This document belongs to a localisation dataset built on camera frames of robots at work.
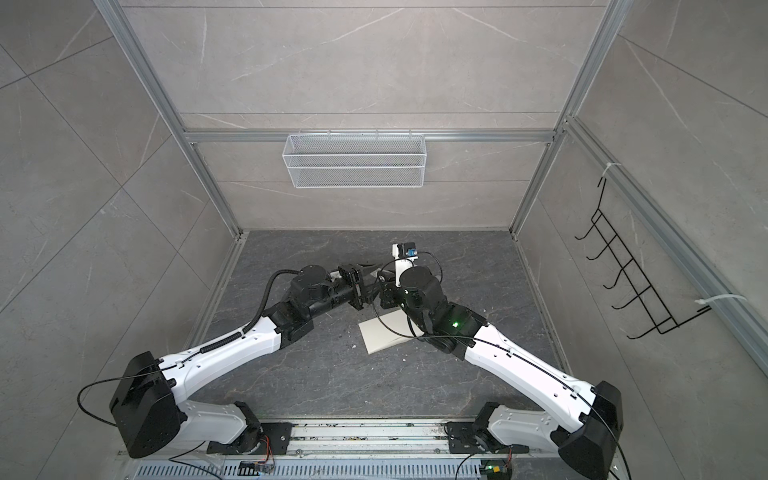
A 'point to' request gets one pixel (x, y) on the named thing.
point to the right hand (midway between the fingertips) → (382, 271)
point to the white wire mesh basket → (354, 161)
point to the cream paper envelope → (377, 336)
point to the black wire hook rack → (645, 294)
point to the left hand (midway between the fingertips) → (386, 262)
